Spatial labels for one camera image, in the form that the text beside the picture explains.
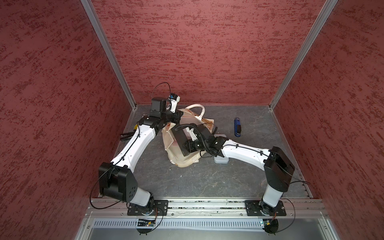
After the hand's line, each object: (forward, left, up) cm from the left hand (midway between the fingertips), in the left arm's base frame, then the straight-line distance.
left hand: (181, 115), depth 81 cm
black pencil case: (-8, 0, -8) cm, 11 cm away
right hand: (-14, -2, -12) cm, 19 cm away
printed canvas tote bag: (-3, -6, +4) cm, 8 cm away
